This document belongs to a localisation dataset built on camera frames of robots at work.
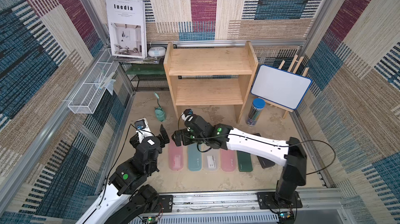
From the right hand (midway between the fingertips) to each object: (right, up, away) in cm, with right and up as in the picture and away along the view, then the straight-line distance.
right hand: (178, 135), depth 74 cm
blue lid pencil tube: (+41, +10, +15) cm, 45 cm away
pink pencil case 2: (+26, -16, +11) cm, 32 cm away
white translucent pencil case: (+17, -16, +11) cm, 25 cm away
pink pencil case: (-3, -14, +13) cm, 19 cm away
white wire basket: (-55, +17, +16) cm, 60 cm away
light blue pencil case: (+7, -15, +12) cm, 20 cm away
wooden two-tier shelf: (+18, +35, +44) cm, 59 cm away
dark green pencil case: (+34, -16, +11) cm, 40 cm away
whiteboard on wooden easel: (+57, +23, +17) cm, 64 cm away
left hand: (-10, +4, -5) cm, 12 cm away
